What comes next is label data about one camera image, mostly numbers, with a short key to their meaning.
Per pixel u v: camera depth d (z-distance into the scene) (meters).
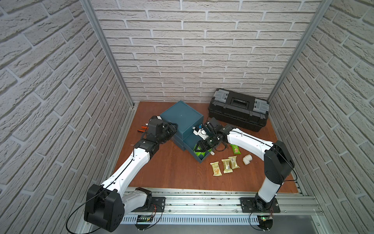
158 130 0.60
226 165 0.85
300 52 0.85
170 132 0.71
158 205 0.75
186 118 0.81
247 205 0.74
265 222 0.70
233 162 0.87
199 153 0.81
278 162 0.46
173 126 0.81
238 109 0.96
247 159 0.86
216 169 0.85
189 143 0.86
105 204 0.38
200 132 0.73
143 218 0.73
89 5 0.70
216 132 0.67
